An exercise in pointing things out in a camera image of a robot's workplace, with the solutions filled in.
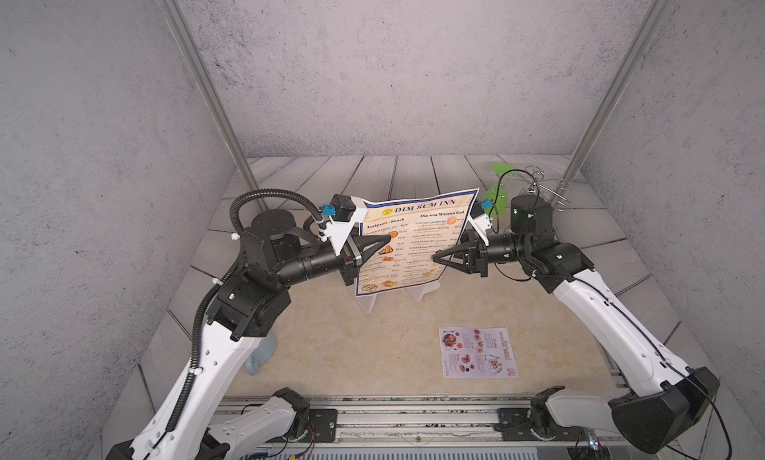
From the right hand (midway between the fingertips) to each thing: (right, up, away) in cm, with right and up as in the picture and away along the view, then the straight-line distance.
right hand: (438, 257), depth 61 cm
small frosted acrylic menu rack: (-1, -13, +31) cm, 34 cm away
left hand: (-10, +4, -9) cm, 14 cm away
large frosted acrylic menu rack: (-17, -16, +28) cm, 37 cm away
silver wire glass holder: (+53, +22, +56) cm, 80 cm away
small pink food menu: (+15, -29, +24) cm, 41 cm away
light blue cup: (-46, -30, +24) cm, 60 cm away
